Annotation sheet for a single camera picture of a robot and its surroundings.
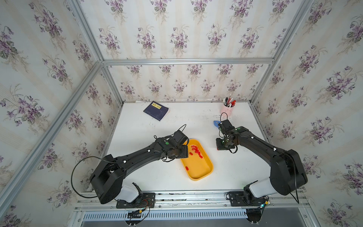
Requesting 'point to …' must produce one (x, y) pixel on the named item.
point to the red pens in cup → (229, 102)
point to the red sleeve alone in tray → (187, 169)
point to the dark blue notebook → (156, 110)
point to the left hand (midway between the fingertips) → (186, 155)
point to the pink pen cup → (226, 111)
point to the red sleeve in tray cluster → (196, 150)
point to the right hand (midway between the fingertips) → (220, 146)
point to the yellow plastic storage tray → (198, 165)
